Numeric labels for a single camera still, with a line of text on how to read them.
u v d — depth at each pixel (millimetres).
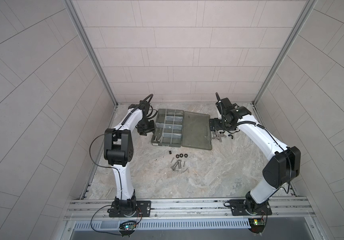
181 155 889
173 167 841
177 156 888
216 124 738
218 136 963
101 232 655
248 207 643
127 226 643
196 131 998
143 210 707
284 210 708
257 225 679
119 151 522
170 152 901
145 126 794
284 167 430
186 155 889
